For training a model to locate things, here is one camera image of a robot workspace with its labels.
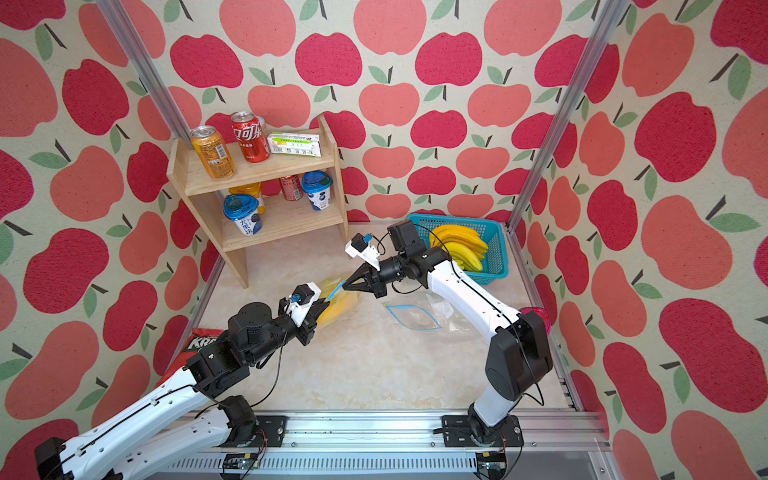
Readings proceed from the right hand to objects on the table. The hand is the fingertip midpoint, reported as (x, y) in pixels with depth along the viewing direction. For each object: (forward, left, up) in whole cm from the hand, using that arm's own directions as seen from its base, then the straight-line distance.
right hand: (348, 291), depth 73 cm
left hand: (-5, +4, +1) cm, 7 cm away
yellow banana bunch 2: (-3, +2, -2) cm, 4 cm away
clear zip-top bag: (+1, -21, -10) cm, 24 cm away
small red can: (+35, +24, +3) cm, 43 cm away
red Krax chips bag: (-9, +47, -20) cm, 52 cm away
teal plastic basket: (+26, -44, -19) cm, 55 cm away
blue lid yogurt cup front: (+19, +32, +7) cm, 38 cm away
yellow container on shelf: (+28, +34, +7) cm, 44 cm away
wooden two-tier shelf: (+26, +26, -2) cm, 37 cm away
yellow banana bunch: (+31, -33, -15) cm, 48 cm away
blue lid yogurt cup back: (+34, +15, +6) cm, 37 cm away
